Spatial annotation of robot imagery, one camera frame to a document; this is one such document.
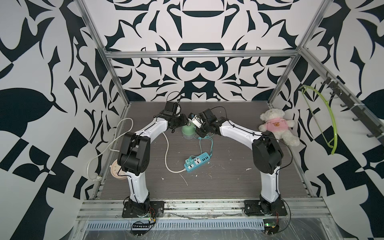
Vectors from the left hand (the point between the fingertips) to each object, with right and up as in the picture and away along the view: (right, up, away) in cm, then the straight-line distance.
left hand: (186, 118), depth 96 cm
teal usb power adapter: (+2, -23, -15) cm, 27 cm away
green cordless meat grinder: (+1, -7, -3) cm, 8 cm away
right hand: (+6, -4, -2) cm, 8 cm away
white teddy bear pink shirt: (+58, -2, +2) cm, 58 cm away
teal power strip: (+7, -24, -9) cm, 27 cm away
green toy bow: (+68, +18, -7) cm, 71 cm away
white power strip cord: (-10, -28, -8) cm, 31 cm away
